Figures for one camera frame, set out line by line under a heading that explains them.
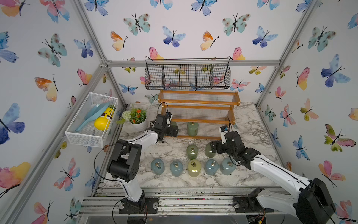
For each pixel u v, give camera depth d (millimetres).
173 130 866
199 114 1145
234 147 622
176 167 791
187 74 984
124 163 484
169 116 863
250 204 653
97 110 687
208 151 891
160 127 753
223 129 729
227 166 794
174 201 759
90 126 711
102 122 698
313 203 413
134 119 950
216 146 742
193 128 958
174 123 988
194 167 787
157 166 795
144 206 723
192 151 848
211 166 799
